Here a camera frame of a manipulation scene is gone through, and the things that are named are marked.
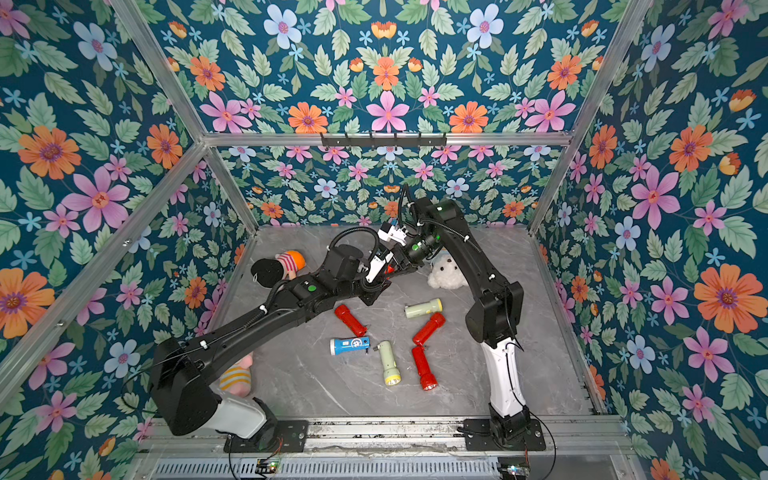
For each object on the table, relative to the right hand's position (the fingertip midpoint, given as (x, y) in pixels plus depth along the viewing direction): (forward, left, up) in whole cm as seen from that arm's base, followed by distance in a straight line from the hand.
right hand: (394, 268), depth 78 cm
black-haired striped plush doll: (+8, +42, -15) cm, 45 cm away
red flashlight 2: (-21, -9, -22) cm, 32 cm away
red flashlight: (-4, -12, -21) cm, 25 cm away
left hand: (-2, +2, -2) cm, 3 cm away
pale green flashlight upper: (0, -11, -20) cm, 23 cm away
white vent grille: (-42, +14, -25) cm, 51 cm away
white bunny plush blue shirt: (+11, -15, -16) cm, 24 cm away
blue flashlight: (-12, +12, -21) cm, 27 cm away
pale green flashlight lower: (-21, +1, -20) cm, 29 cm away
